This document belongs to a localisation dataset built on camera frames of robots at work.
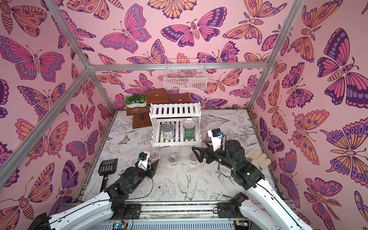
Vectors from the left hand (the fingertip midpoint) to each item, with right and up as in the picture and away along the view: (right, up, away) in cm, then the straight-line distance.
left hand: (155, 157), depth 80 cm
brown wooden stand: (-18, +23, +32) cm, 44 cm away
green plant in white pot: (-17, +35, +17) cm, 42 cm away
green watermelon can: (+19, +18, 0) cm, 26 cm away
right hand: (+23, +8, -13) cm, 27 cm away
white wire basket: (+17, +55, +26) cm, 63 cm away
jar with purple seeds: (+9, -3, +7) cm, 12 cm away
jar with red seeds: (+22, -3, +7) cm, 23 cm away
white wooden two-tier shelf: (+10, +18, +15) cm, 25 cm away
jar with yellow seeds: (0, +1, -3) cm, 3 cm away
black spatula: (-31, -8, +6) cm, 32 cm away
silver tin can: (+7, +15, +2) cm, 16 cm away
